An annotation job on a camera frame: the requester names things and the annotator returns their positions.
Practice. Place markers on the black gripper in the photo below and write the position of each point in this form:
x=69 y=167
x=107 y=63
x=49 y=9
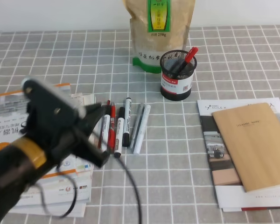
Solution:
x=49 y=133

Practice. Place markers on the black cap marker grey label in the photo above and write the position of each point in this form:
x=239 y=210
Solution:
x=105 y=132

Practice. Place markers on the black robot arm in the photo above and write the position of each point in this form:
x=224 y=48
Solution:
x=17 y=173

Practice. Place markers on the red gel pen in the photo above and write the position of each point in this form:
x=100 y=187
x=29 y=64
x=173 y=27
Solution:
x=111 y=136

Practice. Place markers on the black white marker pen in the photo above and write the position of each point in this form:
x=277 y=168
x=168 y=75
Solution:
x=126 y=132

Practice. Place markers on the white silver pen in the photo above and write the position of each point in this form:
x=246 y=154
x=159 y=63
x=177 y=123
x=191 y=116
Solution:
x=142 y=129

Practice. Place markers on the thin grey pen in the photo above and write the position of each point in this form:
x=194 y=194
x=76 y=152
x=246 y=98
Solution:
x=136 y=125

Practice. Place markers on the black mesh pen holder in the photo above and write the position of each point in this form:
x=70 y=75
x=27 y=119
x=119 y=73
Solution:
x=177 y=75

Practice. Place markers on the red cap marker in holder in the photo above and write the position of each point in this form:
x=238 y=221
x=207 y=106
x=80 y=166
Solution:
x=189 y=57

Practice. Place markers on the white marker black caps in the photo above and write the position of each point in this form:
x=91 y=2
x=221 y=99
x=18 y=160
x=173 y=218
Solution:
x=119 y=133

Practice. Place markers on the red wooden pencil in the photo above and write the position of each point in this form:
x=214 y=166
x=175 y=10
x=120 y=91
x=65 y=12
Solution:
x=101 y=128

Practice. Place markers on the stack of booklets under book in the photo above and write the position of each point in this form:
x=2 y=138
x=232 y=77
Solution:
x=58 y=193

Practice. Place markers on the white ROS textbook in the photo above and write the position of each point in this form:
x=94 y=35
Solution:
x=13 y=118

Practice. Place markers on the kraft paper tea bag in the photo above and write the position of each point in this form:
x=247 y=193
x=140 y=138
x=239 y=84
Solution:
x=158 y=26

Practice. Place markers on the Agile X brochure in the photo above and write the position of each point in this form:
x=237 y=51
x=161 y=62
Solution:
x=228 y=188

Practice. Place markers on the tan classic note notebook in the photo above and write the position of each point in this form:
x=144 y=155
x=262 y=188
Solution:
x=251 y=134

